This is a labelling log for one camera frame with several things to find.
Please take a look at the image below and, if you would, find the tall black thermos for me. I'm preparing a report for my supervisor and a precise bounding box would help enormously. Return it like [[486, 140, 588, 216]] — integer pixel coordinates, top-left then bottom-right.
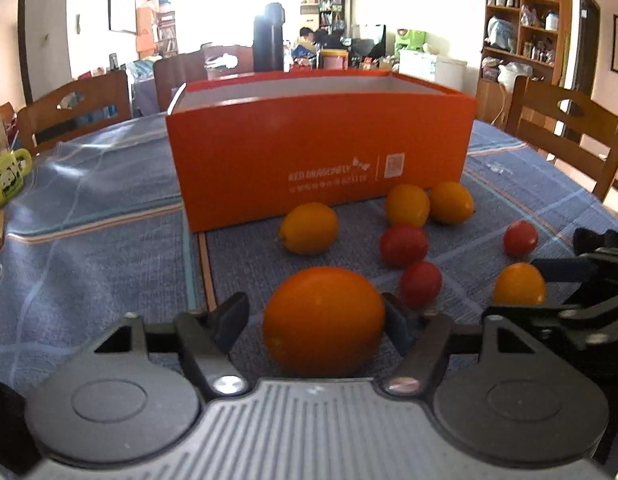
[[252, 2, 285, 73]]

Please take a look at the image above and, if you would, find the person in black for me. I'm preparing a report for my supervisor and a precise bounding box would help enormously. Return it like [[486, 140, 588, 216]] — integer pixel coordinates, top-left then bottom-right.
[[292, 27, 347, 61]]

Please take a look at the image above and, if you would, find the wooden chair right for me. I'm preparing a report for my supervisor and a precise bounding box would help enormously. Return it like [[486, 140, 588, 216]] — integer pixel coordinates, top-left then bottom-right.
[[505, 76, 618, 200]]

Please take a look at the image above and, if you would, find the wooden chair far middle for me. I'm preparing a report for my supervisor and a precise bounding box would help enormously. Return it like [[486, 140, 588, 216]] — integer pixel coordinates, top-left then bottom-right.
[[152, 44, 254, 112]]

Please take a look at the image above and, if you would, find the wooden chair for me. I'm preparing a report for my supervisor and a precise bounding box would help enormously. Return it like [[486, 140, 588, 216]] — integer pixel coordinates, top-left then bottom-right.
[[152, 44, 254, 112], [505, 76, 618, 200], [17, 70, 132, 155]]

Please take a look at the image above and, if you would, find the orange cardboard box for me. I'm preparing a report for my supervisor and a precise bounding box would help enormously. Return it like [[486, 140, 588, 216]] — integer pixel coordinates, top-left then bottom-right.
[[166, 70, 477, 232]]

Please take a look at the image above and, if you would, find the blue patterned tablecloth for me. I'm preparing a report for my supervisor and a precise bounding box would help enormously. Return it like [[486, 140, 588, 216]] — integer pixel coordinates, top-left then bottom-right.
[[0, 115, 618, 394]]

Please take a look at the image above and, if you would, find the large orange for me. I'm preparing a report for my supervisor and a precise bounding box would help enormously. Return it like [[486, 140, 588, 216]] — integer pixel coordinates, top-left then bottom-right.
[[262, 266, 385, 377]]

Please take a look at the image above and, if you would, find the green yellow mug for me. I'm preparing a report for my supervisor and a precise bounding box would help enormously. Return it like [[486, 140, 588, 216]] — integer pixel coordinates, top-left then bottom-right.
[[0, 148, 33, 207]]

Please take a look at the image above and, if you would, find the framed picture left wall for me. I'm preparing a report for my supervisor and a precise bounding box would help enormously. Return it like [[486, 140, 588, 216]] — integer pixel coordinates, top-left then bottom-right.
[[108, 0, 138, 35]]

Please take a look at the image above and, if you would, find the red tomato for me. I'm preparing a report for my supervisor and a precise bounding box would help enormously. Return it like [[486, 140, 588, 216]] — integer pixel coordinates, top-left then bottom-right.
[[399, 261, 442, 310], [503, 220, 539, 258], [379, 224, 429, 269]]

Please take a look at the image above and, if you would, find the wooden chair far left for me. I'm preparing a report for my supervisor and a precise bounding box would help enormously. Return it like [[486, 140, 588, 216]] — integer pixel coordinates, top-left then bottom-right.
[[17, 70, 132, 155]]

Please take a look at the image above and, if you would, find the white chest freezer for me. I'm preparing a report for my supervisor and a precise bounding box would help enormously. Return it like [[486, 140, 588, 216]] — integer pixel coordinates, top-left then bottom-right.
[[399, 50, 467, 91]]

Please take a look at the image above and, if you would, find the wooden bookshelf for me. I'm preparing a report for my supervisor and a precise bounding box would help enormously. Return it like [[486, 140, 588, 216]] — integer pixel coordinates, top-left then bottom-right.
[[480, 0, 575, 86]]

